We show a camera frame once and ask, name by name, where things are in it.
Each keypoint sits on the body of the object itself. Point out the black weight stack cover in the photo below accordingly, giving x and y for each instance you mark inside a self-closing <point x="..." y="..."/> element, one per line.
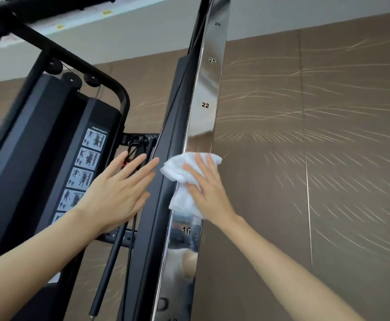
<point x="24" y="157"/>

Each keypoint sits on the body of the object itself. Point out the black straight attachment bar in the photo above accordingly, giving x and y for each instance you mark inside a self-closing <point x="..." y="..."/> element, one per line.
<point x="109" y="264"/>

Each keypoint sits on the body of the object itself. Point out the person's left forearm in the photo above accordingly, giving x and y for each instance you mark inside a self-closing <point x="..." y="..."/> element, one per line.
<point x="31" y="264"/>

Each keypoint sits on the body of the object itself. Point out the person's left hand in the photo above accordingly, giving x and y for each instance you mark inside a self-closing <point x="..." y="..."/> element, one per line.
<point x="114" y="200"/>

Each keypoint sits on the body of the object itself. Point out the black pulley wheel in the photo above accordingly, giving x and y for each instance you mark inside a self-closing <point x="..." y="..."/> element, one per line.
<point x="52" y="65"/>
<point x="71" y="80"/>
<point x="93" y="78"/>

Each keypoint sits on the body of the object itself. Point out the strip of exercise pictogram stickers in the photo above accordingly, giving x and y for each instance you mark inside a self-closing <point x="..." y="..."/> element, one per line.
<point x="94" y="139"/>

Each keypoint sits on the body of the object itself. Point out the person's right forearm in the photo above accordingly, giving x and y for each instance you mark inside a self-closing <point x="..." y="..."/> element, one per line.
<point x="282" y="270"/>

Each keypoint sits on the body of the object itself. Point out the person's right hand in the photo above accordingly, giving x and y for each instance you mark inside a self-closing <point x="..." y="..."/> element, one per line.
<point x="215" y="200"/>

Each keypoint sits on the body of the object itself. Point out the white cleaning cloth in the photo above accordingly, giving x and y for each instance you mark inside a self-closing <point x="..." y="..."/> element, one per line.
<point x="178" y="197"/>

